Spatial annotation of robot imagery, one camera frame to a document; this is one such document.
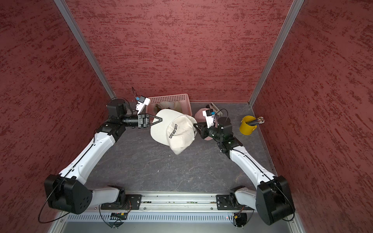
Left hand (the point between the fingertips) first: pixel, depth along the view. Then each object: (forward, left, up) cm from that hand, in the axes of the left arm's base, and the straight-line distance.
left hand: (160, 123), depth 67 cm
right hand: (+6, -17, -11) cm, 21 cm away
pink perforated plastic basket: (+48, -8, -31) cm, 58 cm away
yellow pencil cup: (+15, -52, -25) cm, 59 cm away
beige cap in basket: (+41, +1, -31) cm, 52 cm away
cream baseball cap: (-1, -8, -4) cm, 8 cm away
